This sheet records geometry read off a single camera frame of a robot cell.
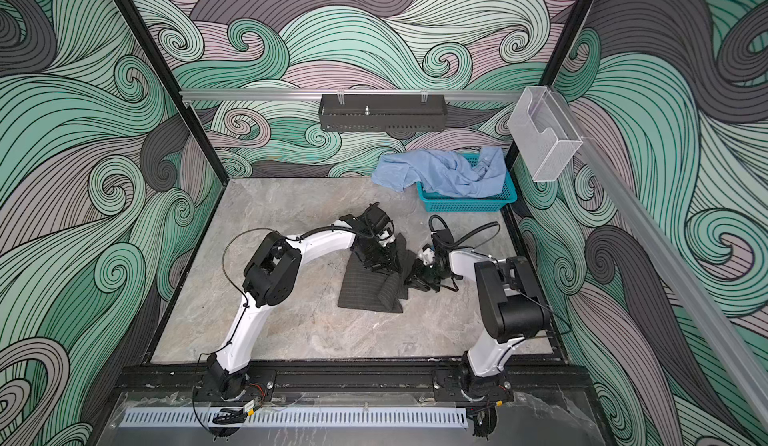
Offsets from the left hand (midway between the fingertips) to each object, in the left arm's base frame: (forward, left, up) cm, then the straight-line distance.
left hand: (401, 270), depth 90 cm
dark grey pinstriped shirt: (-7, +10, +1) cm, 13 cm away
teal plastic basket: (+28, -14, 0) cm, 32 cm away
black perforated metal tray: (+42, +7, +28) cm, 51 cm away
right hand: (-2, -2, -3) cm, 5 cm away
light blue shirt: (+40, -18, +4) cm, 44 cm away
